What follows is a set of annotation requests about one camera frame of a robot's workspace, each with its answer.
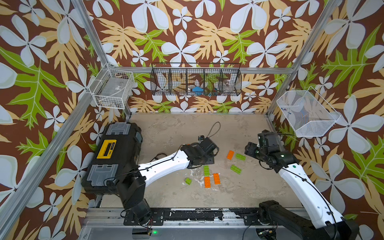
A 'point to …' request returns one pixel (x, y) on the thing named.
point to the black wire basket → (193, 79)
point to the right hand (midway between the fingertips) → (248, 148)
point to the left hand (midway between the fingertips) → (212, 157)
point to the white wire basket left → (112, 89)
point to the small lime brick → (188, 181)
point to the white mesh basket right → (310, 115)
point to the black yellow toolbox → (117, 154)
